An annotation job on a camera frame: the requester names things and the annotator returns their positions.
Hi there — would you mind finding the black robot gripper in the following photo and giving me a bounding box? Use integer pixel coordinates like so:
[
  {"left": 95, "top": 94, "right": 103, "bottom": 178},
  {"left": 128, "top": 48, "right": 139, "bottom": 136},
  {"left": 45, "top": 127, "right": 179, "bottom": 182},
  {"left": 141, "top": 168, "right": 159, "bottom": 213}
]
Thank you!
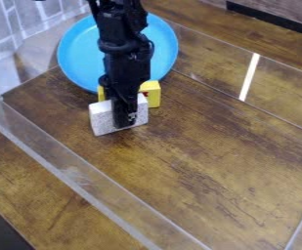
[{"left": 96, "top": 48, "right": 152, "bottom": 129}]

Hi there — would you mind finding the white speckled foam block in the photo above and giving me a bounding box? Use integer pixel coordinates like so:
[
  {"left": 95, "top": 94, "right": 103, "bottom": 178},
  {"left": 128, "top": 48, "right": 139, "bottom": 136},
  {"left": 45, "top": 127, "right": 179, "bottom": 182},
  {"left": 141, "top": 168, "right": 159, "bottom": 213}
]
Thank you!
[{"left": 89, "top": 94, "right": 148, "bottom": 136}]

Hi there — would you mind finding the yellow block with red label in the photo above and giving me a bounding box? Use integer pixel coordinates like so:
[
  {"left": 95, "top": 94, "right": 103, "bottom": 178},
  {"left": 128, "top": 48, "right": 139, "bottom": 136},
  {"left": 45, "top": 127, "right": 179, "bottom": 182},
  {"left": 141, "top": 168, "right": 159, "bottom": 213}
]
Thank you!
[{"left": 96, "top": 79, "right": 161, "bottom": 109}]

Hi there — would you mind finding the blue round tray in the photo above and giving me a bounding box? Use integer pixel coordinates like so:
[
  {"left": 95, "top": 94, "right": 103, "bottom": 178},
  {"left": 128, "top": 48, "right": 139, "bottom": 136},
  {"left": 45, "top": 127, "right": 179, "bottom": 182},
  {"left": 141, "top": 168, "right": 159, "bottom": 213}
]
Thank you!
[{"left": 56, "top": 14, "right": 179, "bottom": 93}]

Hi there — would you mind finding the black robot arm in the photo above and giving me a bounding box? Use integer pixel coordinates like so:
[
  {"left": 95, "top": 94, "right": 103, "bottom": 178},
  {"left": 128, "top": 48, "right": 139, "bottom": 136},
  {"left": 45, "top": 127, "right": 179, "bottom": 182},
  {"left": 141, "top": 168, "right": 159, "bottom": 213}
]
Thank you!
[{"left": 87, "top": 0, "right": 153, "bottom": 129}]

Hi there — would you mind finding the dark baseboard strip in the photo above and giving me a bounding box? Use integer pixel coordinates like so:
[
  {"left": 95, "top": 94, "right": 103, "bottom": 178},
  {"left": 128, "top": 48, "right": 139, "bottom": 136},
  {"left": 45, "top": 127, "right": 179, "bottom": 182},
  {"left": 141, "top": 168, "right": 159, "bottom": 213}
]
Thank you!
[{"left": 225, "top": 1, "right": 302, "bottom": 33}]

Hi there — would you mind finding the clear acrylic enclosure wall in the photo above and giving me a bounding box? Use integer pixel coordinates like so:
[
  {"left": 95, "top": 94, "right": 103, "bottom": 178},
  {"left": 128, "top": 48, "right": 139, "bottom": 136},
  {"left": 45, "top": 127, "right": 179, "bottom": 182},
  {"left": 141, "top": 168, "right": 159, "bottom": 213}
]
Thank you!
[{"left": 0, "top": 0, "right": 302, "bottom": 250}]

